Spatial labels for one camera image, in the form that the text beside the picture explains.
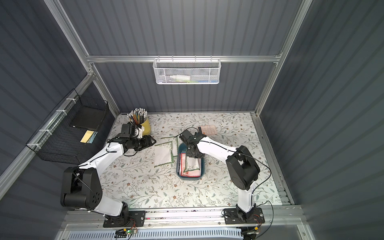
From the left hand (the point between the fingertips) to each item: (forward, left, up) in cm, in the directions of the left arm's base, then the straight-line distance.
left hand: (153, 142), depth 89 cm
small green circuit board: (-43, +5, -11) cm, 45 cm away
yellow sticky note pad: (-5, +30, +13) cm, 33 cm away
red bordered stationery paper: (-15, -25, -10) cm, 31 cm away
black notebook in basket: (+5, +32, +17) cm, 36 cm away
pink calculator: (+18, -36, -10) cm, 41 cm away
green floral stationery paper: (0, -5, -12) cm, 13 cm away
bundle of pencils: (+19, +13, +3) cm, 24 cm away
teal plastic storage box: (0, -17, -8) cm, 19 cm away
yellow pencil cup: (+16, +8, -7) cm, 19 cm away
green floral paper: (-11, -23, -6) cm, 26 cm away
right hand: (-6, -24, -6) cm, 25 cm away
